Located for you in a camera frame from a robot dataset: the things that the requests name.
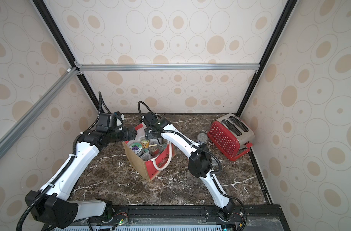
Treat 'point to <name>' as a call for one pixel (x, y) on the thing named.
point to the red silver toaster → (231, 135)
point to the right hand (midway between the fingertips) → (159, 132)
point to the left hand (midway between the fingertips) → (133, 130)
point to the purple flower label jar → (137, 147)
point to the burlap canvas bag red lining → (148, 168)
